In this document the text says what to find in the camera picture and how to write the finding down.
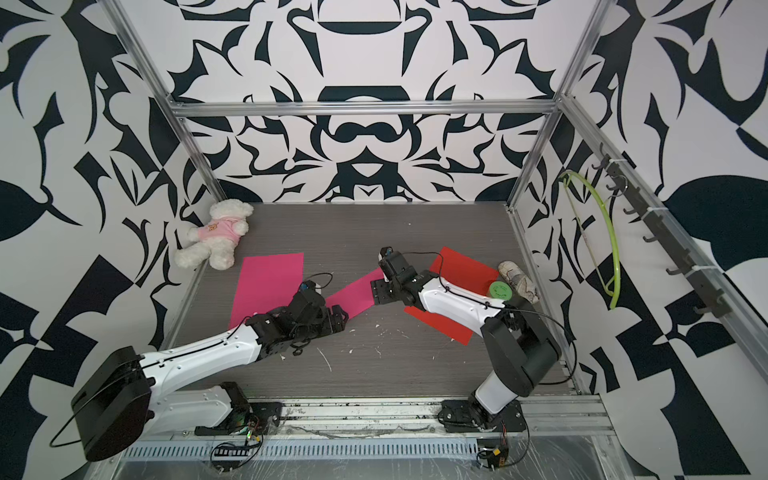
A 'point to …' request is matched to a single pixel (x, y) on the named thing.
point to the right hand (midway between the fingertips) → (381, 283)
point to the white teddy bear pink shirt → (217, 239)
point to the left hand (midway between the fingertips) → (338, 314)
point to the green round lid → (501, 290)
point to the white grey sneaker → (519, 280)
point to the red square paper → (464, 273)
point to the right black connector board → (497, 458)
